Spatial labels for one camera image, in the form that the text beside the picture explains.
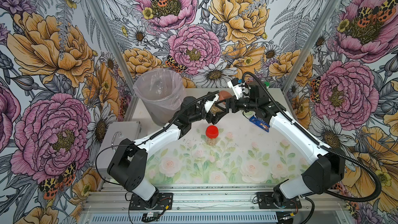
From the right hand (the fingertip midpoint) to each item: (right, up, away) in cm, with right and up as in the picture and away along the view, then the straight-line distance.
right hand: (220, 106), depth 76 cm
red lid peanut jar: (-3, -14, +10) cm, 18 cm away
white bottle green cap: (+41, +16, +47) cm, 65 cm away
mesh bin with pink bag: (-35, +9, +27) cm, 45 cm away
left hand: (0, -2, +4) cm, 4 cm away
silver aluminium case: (-51, -13, 0) cm, 53 cm away
